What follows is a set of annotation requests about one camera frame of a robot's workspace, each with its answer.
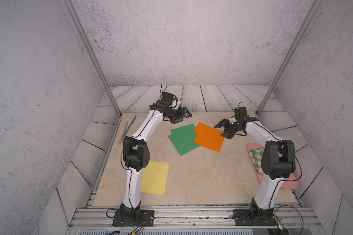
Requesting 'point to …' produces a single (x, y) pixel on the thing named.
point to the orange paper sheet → (208, 137)
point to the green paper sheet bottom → (184, 142)
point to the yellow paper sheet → (154, 177)
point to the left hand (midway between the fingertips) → (190, 117)
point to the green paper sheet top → (188, 130)
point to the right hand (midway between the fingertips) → (218, 128)
